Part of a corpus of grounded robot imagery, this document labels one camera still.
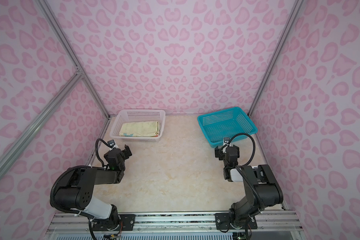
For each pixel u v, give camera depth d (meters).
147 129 1.04
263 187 0.46
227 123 1.17
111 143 0.79
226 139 0.82
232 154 0.71
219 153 0.88
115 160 0.71
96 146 0.66
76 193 0.45
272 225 0.72
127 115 1.13
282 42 0.80
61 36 0.77
